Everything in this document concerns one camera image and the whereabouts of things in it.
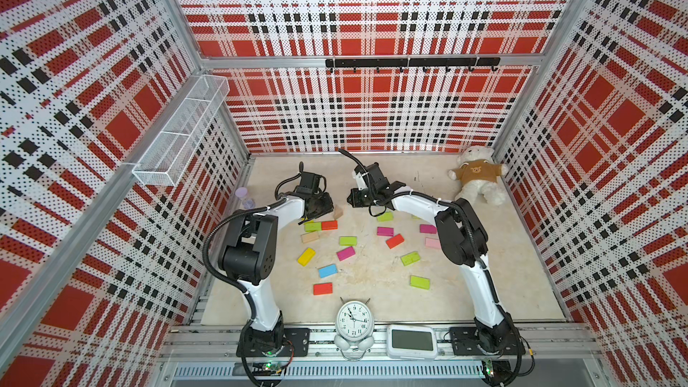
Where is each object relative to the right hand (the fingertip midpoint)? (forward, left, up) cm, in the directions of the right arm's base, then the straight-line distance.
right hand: (351, 198), depth 98 cm
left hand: (-1, +6, -2) cm, 7 cm away
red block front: (-30, +9, -7) cm, 32 cm away
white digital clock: (-46, -17, -2) cm, 49 cm away
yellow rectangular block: (-20, +15, -6) cm, 26 cm away
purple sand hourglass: (+1, +41, +3) cm, 41 cm away
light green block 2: (-15, +1, -5) cm, 16 cm away
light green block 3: (-21, -20, -5) cm, 30 cm away
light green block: (-9, +14, -5) cm, 18 cm away
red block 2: (-14, -16, -6) cm, 22 cm away
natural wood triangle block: (-3, +5, -5) cm, 7 cm away
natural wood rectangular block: (-12, +15, -6) cm, 20 cm away
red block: (-7, +8, -7) cm, 13 cm away
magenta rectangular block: (-19, +2, -6) cm, 20 cm away
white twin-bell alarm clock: (-42, -2, -2) cm, 42 cm away
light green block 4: (-29, -23, -6) cm, 37 cm away
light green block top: (-11, -12, +6) cm, 18 cm away
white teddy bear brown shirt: (+11, -50, 0) cm, 51 cm away
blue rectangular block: (-25, +8, -7) cm, 27 cm away
